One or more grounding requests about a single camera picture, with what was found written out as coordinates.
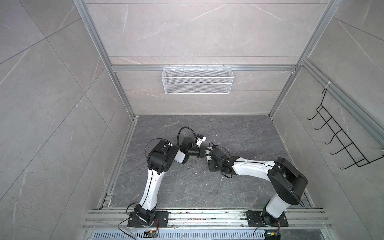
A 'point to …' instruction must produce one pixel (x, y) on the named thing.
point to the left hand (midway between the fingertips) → (214, 151)
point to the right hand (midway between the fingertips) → (211, 163)
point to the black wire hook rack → (359, 159)
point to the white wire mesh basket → (197, 80)
